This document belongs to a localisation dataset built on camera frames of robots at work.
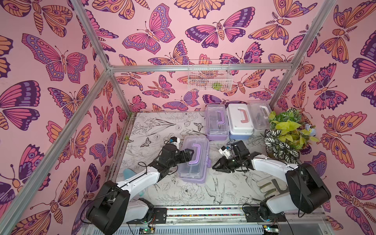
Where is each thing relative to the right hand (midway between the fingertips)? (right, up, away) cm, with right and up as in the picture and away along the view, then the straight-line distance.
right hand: (215, 167), depth 84 cm
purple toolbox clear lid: (-12, 0, -6) cm, 13 cm away
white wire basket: (0, +57, +23) cm, 61 cm away
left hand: (-14, +8, +2) cm, 16 cm away
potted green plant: (+36, +18, -9) cm, 41 cm away
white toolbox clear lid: (+38, +35, +25) cm, 57 cm away
